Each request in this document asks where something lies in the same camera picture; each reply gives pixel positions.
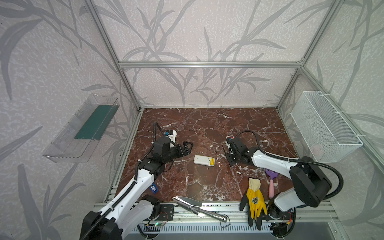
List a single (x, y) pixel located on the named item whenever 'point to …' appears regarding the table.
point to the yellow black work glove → (254, 200)
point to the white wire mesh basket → (328, 135)
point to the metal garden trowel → (191, 205)
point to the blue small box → (154, 189)
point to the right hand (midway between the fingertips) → (229, 152)
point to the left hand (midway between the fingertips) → (189, 141)
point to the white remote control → (202, 160)
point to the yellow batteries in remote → (212, 161)
